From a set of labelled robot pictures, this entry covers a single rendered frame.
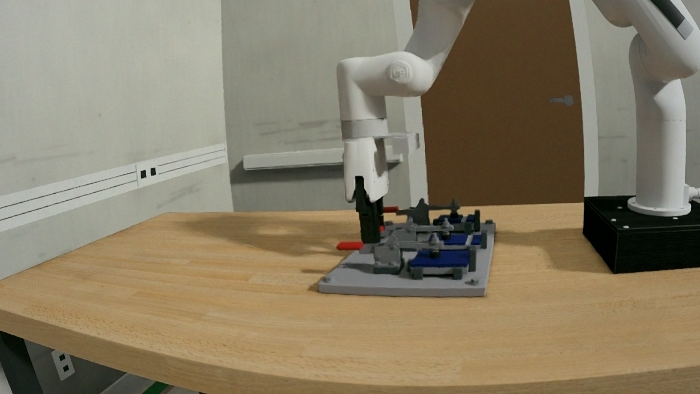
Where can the blue part with slot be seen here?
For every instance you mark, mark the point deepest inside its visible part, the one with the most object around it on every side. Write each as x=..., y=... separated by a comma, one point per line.
x=462, y=242

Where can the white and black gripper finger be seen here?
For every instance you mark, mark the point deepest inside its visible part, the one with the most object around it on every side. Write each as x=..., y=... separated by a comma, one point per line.
x=369, y=224
x=380, y=210

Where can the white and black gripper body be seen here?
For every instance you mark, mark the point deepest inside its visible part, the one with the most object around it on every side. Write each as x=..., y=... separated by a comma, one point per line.
x=365, y=157

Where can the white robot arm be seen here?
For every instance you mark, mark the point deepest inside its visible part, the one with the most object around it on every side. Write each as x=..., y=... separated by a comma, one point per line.
x=666, y=50

